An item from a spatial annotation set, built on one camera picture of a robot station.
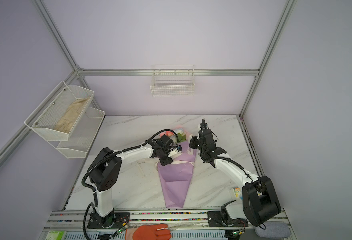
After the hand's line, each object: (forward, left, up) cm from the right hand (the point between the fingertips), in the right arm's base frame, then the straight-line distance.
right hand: (191, 137), depth 86 cm
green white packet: (-47, +63, -14) cm, 80 cm away
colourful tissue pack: (-27, -24, -13) cm, 39 cm away
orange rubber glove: (-45, +18, -16) cm, 51 cm away
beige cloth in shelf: (-2, +65, +14) cm, 67 cm away
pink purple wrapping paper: (-17, +9, -17) cm, 26 cm away
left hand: (-6, +15, -14) cm, 21 cm away
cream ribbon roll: (-9, +10, -13) cm, 19 cm away
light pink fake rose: (-5, +12, +9) cm, 16 cm away
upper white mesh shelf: (+1, +71, +16) cm, 73 cm away
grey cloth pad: (-43, -38, -16) cm, 60 cm away
